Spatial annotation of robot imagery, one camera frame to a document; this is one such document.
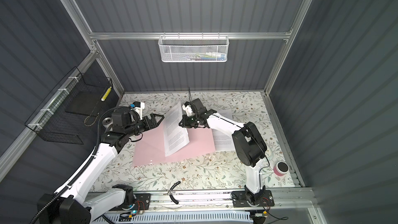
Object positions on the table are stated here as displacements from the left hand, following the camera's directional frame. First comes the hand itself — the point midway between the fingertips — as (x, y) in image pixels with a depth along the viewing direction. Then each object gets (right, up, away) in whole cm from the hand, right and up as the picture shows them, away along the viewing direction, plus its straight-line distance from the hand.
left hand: (158, 118), depth 78 cm
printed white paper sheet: (+7, -11, +11) cm, 17 cm away
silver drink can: (-33, -3, +11) cm, 35 cm away
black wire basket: (-42, 0, -13) cm, 44 cm away
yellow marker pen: (-29, +13, +4) cm, 32 cm away
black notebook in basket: (-36, +8, -2) cm, 37 cm away
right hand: (+10, -5, +10) cm, 15 cm away
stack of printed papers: (+35, -15, +16) cm, 41 cm away
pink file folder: (-8, -18, +13) cm, 24 cm away
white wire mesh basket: (+15, +53, +46) cm, 72 cm away
